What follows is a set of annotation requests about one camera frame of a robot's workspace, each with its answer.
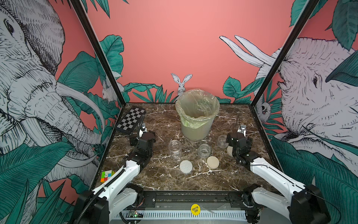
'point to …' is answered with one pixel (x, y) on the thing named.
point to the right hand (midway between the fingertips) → (237, 132)
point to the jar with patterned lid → (175, 147)
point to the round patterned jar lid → (186, 166)
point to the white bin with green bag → (196, 109)
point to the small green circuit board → (134, 213)
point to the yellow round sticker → (195, 209)
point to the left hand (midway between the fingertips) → (142, 130)
